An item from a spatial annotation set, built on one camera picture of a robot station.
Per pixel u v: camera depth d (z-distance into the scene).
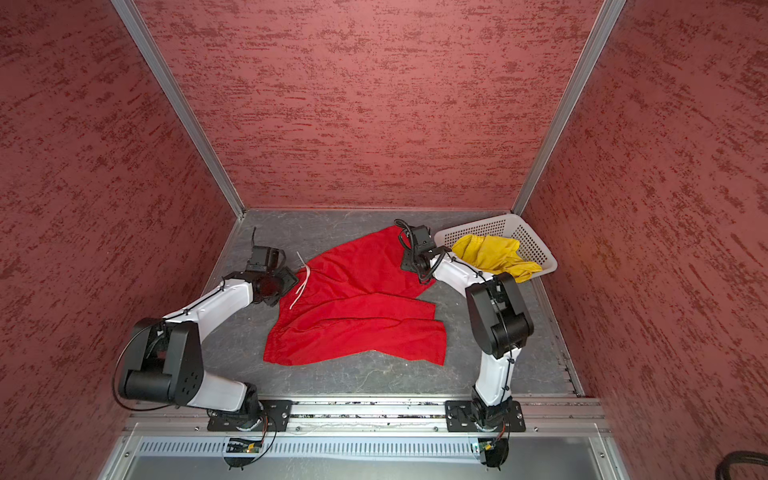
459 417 0.74
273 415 0.74
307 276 0.96
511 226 1.07
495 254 0.99
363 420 0.74
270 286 0.77
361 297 0.92
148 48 0.77
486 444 0.72
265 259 0.73
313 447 0.77
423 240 0.77
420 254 0.75
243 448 0.72
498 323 0.49
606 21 0.72
